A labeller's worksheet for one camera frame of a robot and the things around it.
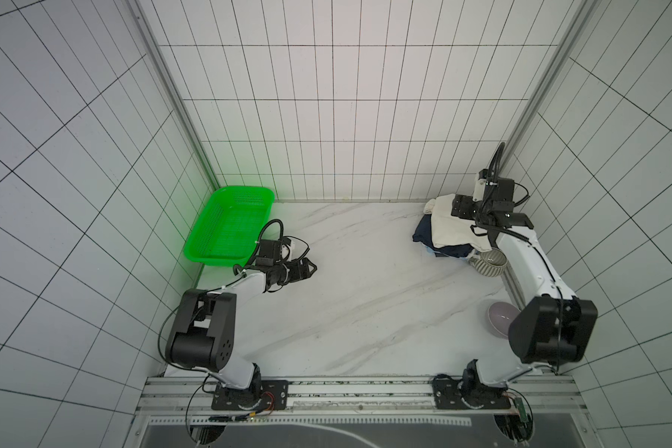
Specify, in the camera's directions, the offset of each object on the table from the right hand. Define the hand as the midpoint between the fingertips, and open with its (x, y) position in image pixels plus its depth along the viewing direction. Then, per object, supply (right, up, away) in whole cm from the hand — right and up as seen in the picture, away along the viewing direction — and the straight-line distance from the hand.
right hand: (467, 195), depth 86 cm
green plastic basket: (-86, -11, +25) cm, 90 cm away
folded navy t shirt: (-9, -13, +15) cm, 21 cm away
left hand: (-51, -27, +6) cm, 58 cm away
